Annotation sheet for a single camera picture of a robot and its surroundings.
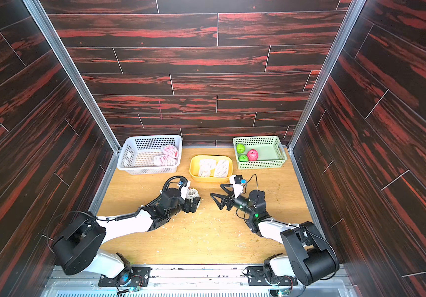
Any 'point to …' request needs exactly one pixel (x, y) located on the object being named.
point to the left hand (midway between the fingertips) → (194, 195)
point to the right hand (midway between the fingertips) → (219, 187)
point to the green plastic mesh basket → (271, 152)
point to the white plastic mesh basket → (136, 155)
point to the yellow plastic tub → (194, 169)
